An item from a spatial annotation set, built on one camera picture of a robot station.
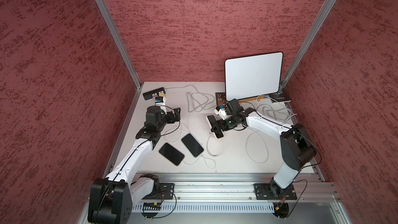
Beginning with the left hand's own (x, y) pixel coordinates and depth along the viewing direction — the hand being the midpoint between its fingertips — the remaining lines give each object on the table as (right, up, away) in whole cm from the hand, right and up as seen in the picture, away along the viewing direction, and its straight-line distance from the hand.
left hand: (172, 111), depth 84 cm
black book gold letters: (+30, +7, +27) cm, 41 cm away
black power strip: (-21, +11, +26) cm, 35 cm away
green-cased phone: (+10, -21, +8) cm, 25 cm away
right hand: (+25, -11, +3) cm, 28 cm away
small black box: (+75, +8, +30) cm, 82 cm away
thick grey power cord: (+15, 0, +23) cm, 27 cm away
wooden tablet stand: (+56, +8, +23) cm, 60 cm away
